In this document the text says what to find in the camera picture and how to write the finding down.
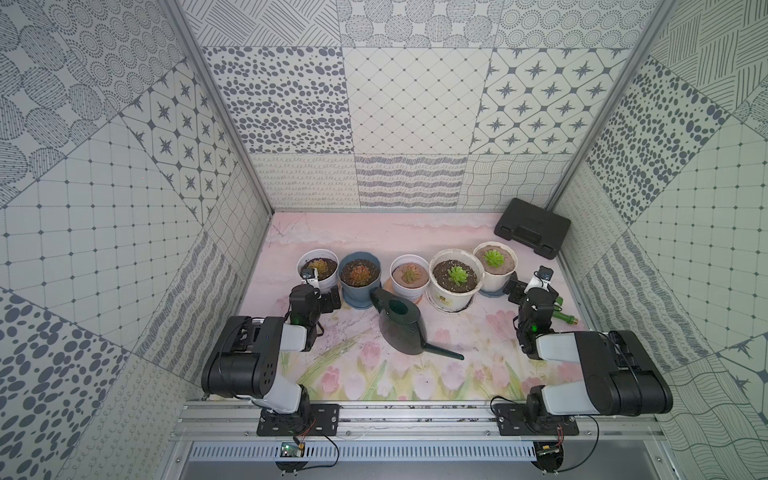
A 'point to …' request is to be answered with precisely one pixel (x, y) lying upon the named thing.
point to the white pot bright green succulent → (500, 261)
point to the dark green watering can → (401, 327)
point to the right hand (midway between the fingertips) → (527, 280)
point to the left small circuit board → (290, 450)
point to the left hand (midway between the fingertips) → (321, 284)
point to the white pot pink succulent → (410, 275)
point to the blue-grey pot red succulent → (359, 273)
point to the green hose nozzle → (558, 313)
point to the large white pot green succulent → (455, 277)
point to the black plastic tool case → (534, 226)
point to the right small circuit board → (549, 456)
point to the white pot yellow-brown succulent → (327, 264)
